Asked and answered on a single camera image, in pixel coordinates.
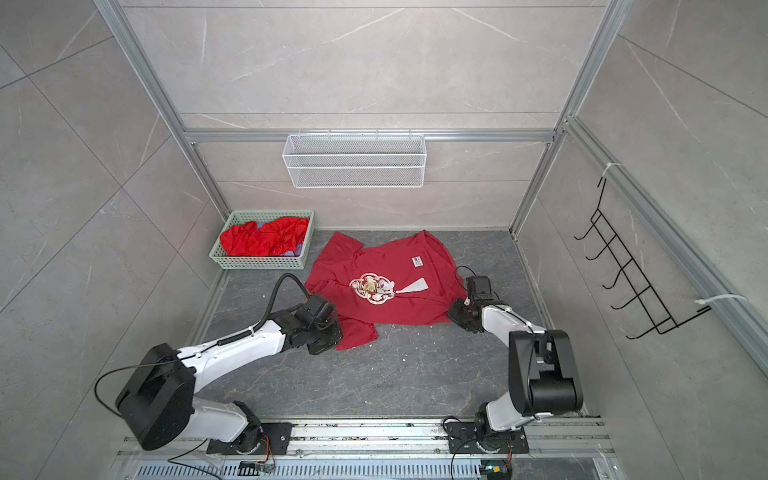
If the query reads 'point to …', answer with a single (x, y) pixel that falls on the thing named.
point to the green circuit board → (495, 469)
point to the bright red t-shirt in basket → (275, 238)
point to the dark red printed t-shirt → (406, 281)
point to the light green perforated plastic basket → (297, 260)
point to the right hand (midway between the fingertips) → (453, 310)
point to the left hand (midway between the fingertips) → (345, 330)
